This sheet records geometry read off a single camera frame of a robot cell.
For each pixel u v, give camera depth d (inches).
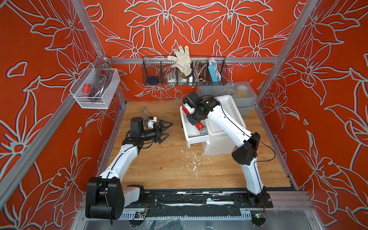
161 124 27.5
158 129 27.3
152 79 37.7
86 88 28.0
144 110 43.8
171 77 36.9
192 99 25.0
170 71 39.6
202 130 29.8
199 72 32.9
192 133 31.6
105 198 15.2
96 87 29.9
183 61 35.1
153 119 30.6
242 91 39.6
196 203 28.7
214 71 33.8
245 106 39.6
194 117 27.9
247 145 19.4
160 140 30.1
